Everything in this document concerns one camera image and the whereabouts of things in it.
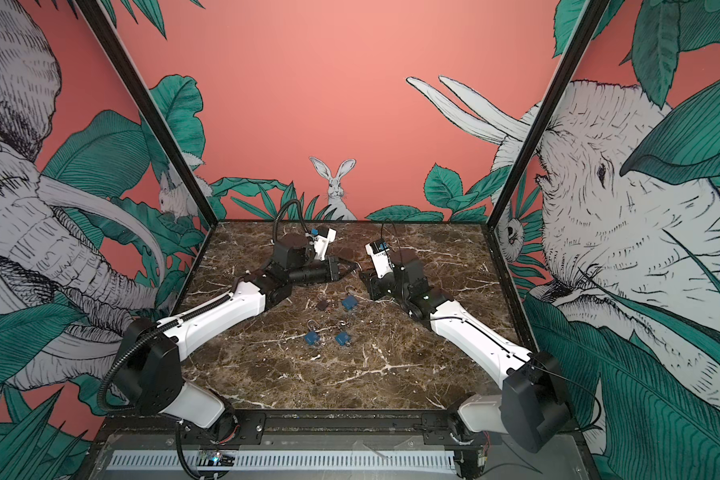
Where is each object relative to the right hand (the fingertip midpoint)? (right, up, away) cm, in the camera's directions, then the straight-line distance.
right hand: (360, 270), depth 79 cm
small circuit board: (-34, -45, -9) cm, 57 cm away
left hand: (0, +2, -3) cm, 4 cm away
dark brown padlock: (-13, -13, +19) cm, 26 cm away
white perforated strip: (-16, -45, -9) cm, 49 cm away
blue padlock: (-15, -21, +10) cm, 28 cm away
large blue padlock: (-4, -12, +19) cm, 23 cm away
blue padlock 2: (-6, -21, +11) cm, 25 cm away
